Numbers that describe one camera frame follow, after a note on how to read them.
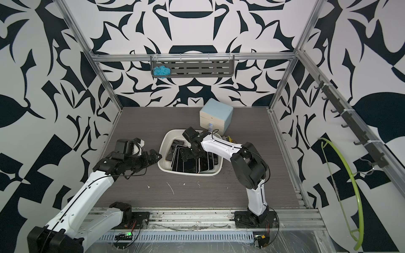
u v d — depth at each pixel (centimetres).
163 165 90
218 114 96
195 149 66
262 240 71
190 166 87
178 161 89
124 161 60
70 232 41
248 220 67
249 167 50
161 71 91
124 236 73
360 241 50
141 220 74
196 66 94
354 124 55
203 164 89
